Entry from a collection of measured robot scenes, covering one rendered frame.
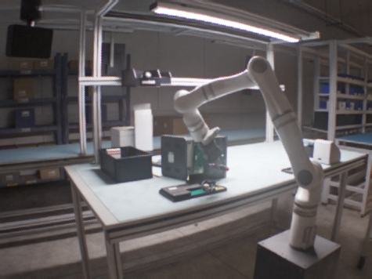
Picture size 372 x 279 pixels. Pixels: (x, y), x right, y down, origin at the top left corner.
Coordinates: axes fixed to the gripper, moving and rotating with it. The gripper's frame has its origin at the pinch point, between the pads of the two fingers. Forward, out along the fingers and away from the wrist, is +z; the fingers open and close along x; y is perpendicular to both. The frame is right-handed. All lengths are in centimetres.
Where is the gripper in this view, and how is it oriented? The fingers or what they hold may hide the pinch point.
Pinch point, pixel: (223, 169)
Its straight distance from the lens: 122.2
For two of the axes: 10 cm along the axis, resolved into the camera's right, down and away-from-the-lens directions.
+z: 4.6, 7.8, 4.3
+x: -6.8, 6.2, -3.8
